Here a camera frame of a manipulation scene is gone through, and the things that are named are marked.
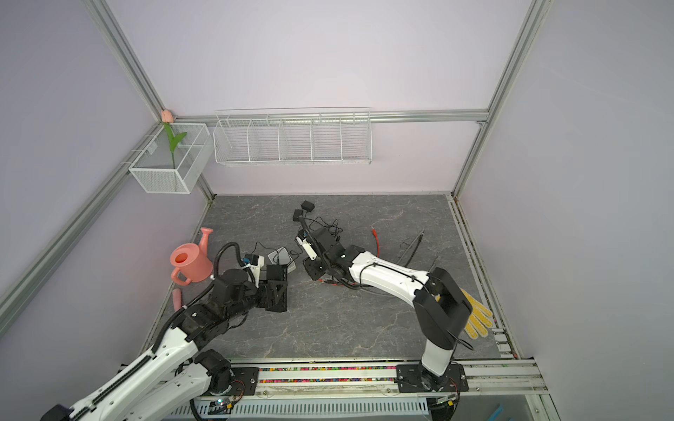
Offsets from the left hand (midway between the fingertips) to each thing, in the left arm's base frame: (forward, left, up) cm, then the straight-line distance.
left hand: (278, 286), depth 78 cm
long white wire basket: (+55, -13, +15) cm, 58 cm away
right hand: (+8, -9, -2) cm, 13 cm away
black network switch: (-4, -1, +5) cm, 6 cm away
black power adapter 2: (+44, -6, -13) cm, 46 cm away
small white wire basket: (+32, +38, +20) cm, 53 cm away
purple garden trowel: (+3, +37, -12) cm, 40 cm away
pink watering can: (+12, +31, -3) cm, 33 cm away
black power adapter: (+39, -2, -13) cm, 41 cm away
